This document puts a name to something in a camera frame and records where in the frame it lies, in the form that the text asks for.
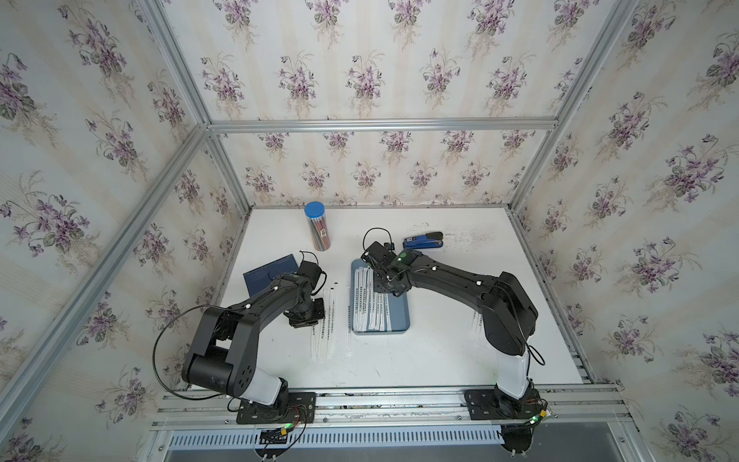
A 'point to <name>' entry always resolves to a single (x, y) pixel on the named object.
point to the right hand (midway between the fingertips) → (385, 285)
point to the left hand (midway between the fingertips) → (319, 323)
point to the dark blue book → (260, 277)
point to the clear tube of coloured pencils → (315, 212)
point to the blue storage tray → (373, 312)
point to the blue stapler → (429, 240)
